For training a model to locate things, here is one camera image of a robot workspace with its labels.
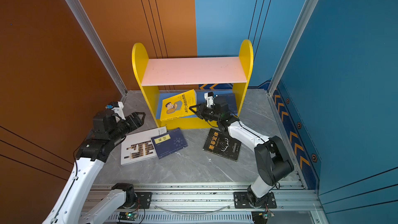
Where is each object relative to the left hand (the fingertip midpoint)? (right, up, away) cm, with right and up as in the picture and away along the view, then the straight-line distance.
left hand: (140, 114), depth 72 cm
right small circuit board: (+56, -47, -1) cm, 73 cm away
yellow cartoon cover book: (+15, +3, +11) cm, 19 cm away
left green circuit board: (-6, -47, -1) cm, 48 cm away
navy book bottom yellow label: (+8, -19, +17) cm, 26 cm away
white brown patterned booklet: (-8, -20, +17) cm, 28 cm away
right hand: (+22, +2, +7) cm, 23 cm away
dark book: (+39, -19, +20) cm, 48 cm away
